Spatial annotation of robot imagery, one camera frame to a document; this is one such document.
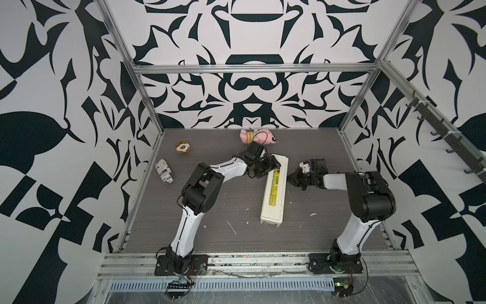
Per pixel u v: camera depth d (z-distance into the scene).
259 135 1.08
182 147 1.08
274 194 0.85
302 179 0.91
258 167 0.85
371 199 0.50
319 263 0.74
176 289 0.73
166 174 0.96
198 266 0.73
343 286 0.71
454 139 0.59
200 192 0.55
